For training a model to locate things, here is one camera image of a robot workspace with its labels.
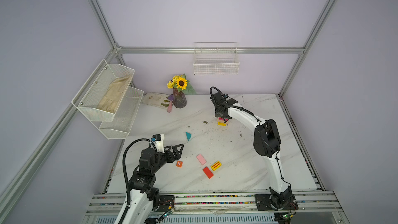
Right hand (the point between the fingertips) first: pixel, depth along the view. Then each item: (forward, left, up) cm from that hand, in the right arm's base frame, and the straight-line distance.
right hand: (221, 112), depth 99 cm
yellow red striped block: (-32, +4, -7) cm, 33 cm away
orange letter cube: (-31, +25, -8) cm, 41 cm away
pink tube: (+10, +37, -5) cm, 39 cm away
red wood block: (-35, +9, -9) cm, 37 cm away
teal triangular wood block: (-13, +21, -8) cm, 26 cm away
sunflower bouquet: (+11, +26, +16) cm, 33 cm away
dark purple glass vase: (+14, +30, -2) cm, 33 cm away
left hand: (-27, +25, +5) cm, 37 cm away
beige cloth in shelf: (-10, +59, +23) cm, 64 cm away
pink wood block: (-28, +13, -9) cm, 32 cm away
